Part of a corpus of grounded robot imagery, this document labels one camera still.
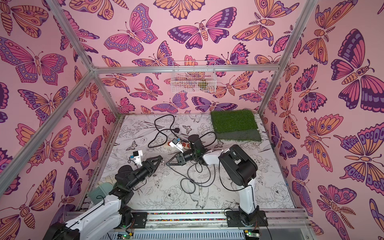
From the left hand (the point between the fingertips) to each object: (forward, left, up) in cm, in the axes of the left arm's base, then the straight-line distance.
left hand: (162, 158), depth 78 cm
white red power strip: (+2, -13, +10) cm, 16 cm away
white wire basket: (+48, -16, +18) cm, 54 cm away
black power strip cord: (+30, +7, -16) cm, 35 cm away
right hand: (-1, -3, -4) cm, 5 cm away
